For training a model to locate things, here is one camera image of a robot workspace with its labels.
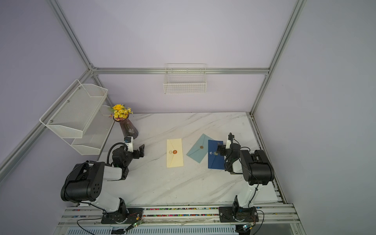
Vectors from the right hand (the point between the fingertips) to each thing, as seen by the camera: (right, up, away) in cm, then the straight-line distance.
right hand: (225, 145), depth 100 cm
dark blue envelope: (-8, -9, -6) cm, 14 cm away
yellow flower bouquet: (-67, +21, -13) cm, 71 cm away
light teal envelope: (-18, -3, -1) cm, 18 cm away
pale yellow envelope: (-35, -5, -2) cm, 36 cm away
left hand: (-60, 0, -5) cm, 60 cm away
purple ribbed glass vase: (-66, +12, -4) cm, 67 cm away
